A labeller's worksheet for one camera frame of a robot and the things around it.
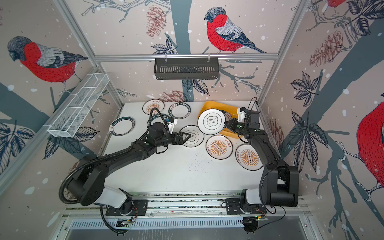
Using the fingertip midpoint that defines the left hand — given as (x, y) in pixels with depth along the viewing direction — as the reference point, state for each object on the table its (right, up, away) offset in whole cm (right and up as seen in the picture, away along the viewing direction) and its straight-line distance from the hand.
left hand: (186, 135), depth 81 cm
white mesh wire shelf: (-57, +9, -9) cm, 58 cm away
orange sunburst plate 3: (+37, -15, +9) cm, 42 cm away
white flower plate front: (+15, +7, +9) cm, 19 cm away
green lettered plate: (-8, +15, +38) cm, 41 cm away
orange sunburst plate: (-32, +21, +42) cm, 57 cm away
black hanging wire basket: (-2, +46, +26) cm, 53 cm away
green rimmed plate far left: (-50, +3, +27) cm, 57 cm away
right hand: (+22, +7, +4) cm, 23 cm away
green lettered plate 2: (-25, +9, +32) cm, 42 cm away
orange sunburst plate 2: (+20, -9, +14) cm, 27 cm away
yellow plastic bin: (+16, +20, +36) cm, 44 cm away
